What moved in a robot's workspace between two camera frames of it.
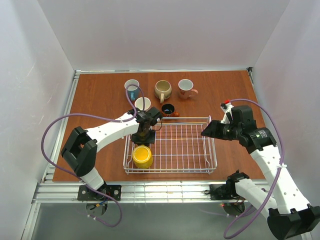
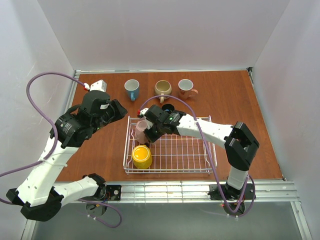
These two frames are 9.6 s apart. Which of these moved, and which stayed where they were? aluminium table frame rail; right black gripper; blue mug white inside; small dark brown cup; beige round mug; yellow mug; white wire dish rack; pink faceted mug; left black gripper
Moved: pink faceted mug; right black gripper; left black gripper
Stayed: small dark brown cup; beige round mug; blue mug white inside; white wire dish rack; yellow mug; aluminium table frame rail
